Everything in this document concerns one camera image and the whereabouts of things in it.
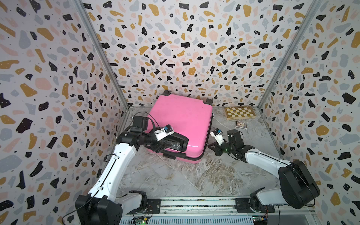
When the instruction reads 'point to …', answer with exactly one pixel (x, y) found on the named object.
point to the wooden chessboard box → (239, 112)
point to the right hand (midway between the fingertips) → (210, 146)
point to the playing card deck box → (241, 124)
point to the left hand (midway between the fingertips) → (167, 137)
